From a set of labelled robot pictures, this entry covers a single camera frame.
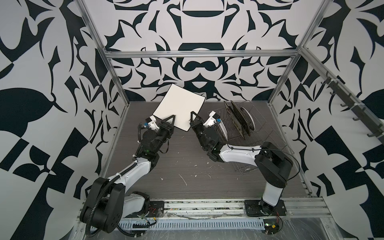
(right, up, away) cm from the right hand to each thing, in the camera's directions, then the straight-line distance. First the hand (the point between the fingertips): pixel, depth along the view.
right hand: (191, 111), depth 76 cm
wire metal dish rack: (+27, -7, +6) cm, 28 cm away
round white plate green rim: (+35, -3, +15) cm, 38 cm away
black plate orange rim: (+28, -3, +9) cm, 30 cm away
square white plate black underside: (-6, +4, +2) cm, 8 cm away
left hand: (-7, -1, -1) cm, 8 cm away
